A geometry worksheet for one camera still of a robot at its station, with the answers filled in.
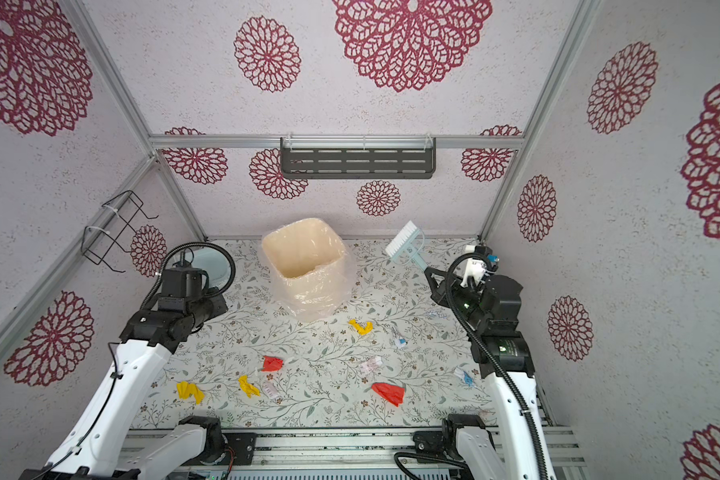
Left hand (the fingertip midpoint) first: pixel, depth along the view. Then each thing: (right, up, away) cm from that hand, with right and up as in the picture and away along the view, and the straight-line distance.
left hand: (218, 305), depth 77 cm
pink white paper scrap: (+39, -19, +10) cm, 45 cm away
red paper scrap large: (+46, -26, +6) cm, 53 cm away
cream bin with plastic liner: (+23, +10, +7) cm, 26 cm away
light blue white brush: (+48, +15, -3) cm, 51 cm away
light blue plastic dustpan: (-2, +11, +1) cm, 12 cm away
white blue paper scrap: (+49, -14, +15) cm, 54 cm away
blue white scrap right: (+67, -22, +8) cm, 71 cm away
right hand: (+52, +10, -10) cm, 54 cm away
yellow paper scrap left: (-11, -24, +5) cm, 27 cm away
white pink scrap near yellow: (+12, -24, +7) cm, 28 cm away
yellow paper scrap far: (+37, -10, +18) cm, 43 cm away
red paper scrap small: (+11, -19, +10) cm, 24 cm away
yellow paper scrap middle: (+5, -24, +7) cm, 25 cm away
